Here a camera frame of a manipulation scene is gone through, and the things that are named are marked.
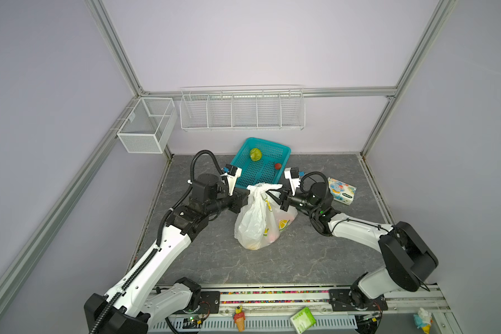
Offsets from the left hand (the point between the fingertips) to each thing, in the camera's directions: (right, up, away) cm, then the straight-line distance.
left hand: (248, 194), depth 71 cm
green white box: (+19, -42, -2) cm, 46 cm away
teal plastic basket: (+6, +9, +42) cm, 43 cm away
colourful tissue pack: (+43, -1, +27) cm, 51 cm away
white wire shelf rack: (-4, +39, +27) cm, 47 cm away
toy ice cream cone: (-3, -41, -2) cm, 41 cm away
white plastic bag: (+4, -9, +1) cm, 10 cm away
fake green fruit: (+2, +18, +44) cm, 47 cm away
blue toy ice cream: (+58, -41, -3) cm, 71 cm away
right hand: (+6, +1, +3) cm, 7 cm away
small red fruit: (+14, +12, +43) cm, 47 cm away
